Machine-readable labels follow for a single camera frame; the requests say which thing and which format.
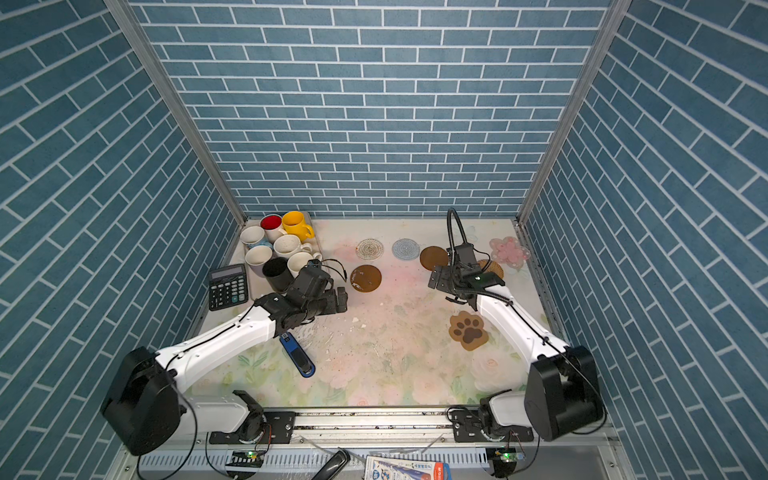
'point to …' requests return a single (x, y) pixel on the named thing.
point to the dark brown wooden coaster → (433, 256)
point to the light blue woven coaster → (405, 249)
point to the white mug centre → (287, 244)
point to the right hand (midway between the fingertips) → (444, 275)
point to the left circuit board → (246, 458)
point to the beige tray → (259, 287)
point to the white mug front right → (300, 259)
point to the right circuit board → (504, 456)
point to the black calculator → (228, 287)
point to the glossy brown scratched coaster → (365, 278)
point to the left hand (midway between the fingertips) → (337, 297)
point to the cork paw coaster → (468, 330)
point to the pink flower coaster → (509, 251)
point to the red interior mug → (272, 223)
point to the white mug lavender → (256, 257)
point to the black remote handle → (334, 465)
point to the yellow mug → (293, 223)
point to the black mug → (277, 272)
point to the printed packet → (378, 468)
